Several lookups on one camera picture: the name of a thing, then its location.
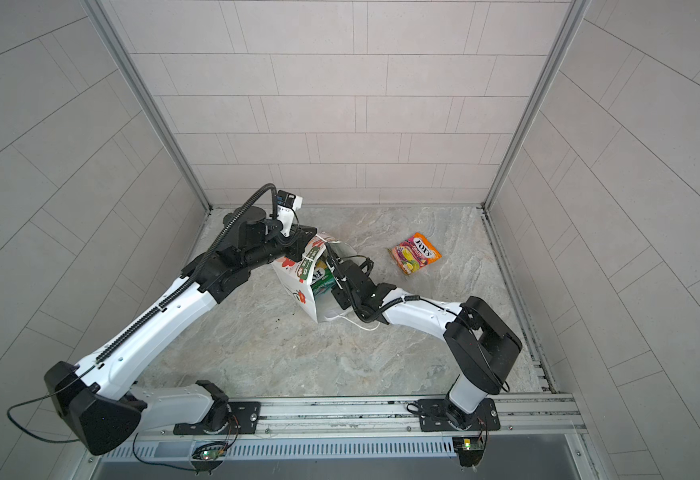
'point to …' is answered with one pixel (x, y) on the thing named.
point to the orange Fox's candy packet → (414, 253)
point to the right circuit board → (470, 450)
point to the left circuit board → (213, 451)
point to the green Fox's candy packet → (322, 278)
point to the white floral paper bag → (300, 275)
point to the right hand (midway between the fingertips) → (340, 284)
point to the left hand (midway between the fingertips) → (321, 226)
